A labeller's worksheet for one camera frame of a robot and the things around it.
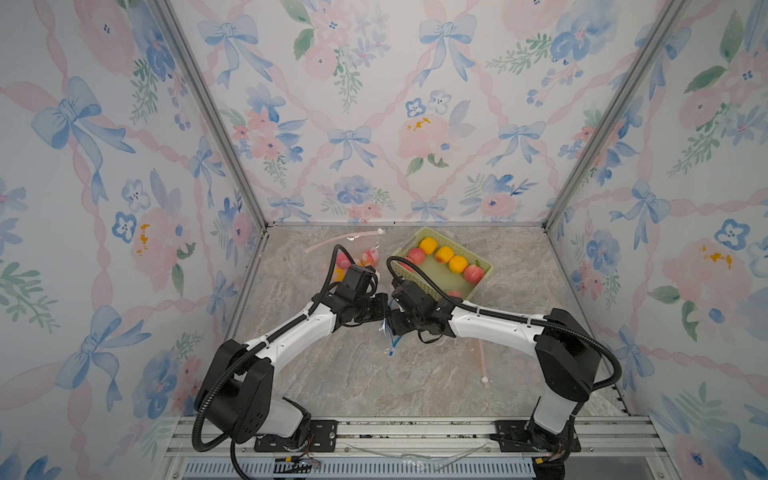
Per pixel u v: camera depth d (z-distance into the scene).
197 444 0.38
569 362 0.46
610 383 0.47
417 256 1.06
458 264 1.03
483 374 0.84
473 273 1.00
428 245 1.08
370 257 0.98
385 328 0.83
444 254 1.05
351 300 0.66
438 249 1.07
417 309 0.66
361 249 0.97
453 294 0.94
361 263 1.00
